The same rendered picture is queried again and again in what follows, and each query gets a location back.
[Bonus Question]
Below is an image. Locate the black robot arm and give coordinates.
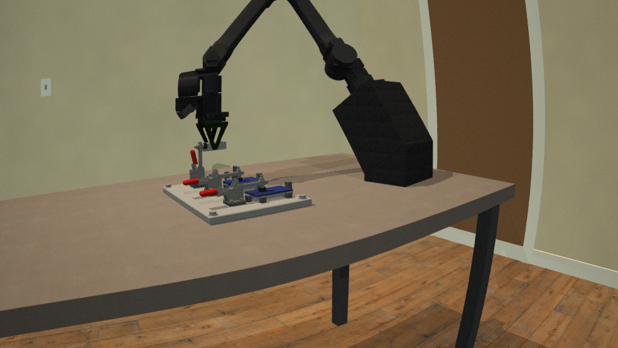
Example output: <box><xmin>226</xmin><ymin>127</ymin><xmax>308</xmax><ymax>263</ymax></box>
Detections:
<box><xmin>175</xmin><ymin>0</ymin><xmax>374</xmax><ymax>119</ymax></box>

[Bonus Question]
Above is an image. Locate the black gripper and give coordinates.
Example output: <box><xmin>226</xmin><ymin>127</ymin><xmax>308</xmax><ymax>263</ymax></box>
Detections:
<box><xmin>195</xmin><ymin>93</ymin><xmax>229</xmax><ymax>150</ymax></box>

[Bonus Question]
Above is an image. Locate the cream rectangular block with slot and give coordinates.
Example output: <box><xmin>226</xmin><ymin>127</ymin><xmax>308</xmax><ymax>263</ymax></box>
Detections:
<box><xmin>202</xmin><ymin>141</ymin><xmax>227</xmax><ymax>152</ymax></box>

